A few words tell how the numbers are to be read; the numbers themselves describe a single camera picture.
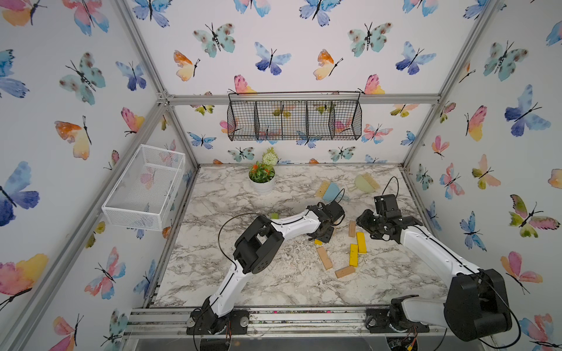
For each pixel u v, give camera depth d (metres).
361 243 0.91
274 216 1.02
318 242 0.90
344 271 0.85
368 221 0.79
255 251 0.54
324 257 0.88
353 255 0.89
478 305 0.41
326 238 0.85
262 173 0.96
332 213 0.76
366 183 1.12
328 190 1.10
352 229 0.96
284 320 0.76
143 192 0.86
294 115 0.99
